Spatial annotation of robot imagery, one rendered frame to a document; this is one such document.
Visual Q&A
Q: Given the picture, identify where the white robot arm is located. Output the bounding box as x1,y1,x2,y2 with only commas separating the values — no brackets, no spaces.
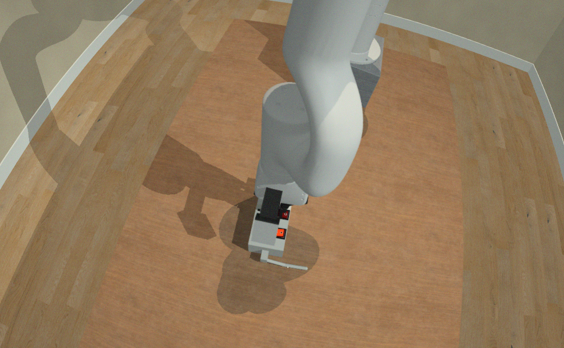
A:
251,0,389,246

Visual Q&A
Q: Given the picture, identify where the grey power strip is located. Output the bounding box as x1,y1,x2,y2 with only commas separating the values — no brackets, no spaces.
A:
248,198,308,270

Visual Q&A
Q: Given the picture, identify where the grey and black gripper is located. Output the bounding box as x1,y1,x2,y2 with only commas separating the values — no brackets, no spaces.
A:
254,160,308,218

